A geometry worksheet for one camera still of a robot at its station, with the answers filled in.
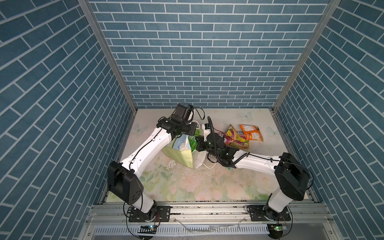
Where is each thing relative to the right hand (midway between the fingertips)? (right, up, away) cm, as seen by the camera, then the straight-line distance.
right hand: (193, 136), depth 83 cm
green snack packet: (-1, -2, +2) cm, 3 cm away
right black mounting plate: (+32, -38, -10) cm, 51 cm away
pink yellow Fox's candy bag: (+24, -1, +16) cm, 29 cm away
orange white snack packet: (+40, +1, +19) cm, 44 cm away
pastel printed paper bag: (-8, -6, -6) cm, 12 cm away
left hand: (0, +5, -2) cm, 6 cm away
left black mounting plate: (-15, -38, -9) cm, 42 cm away
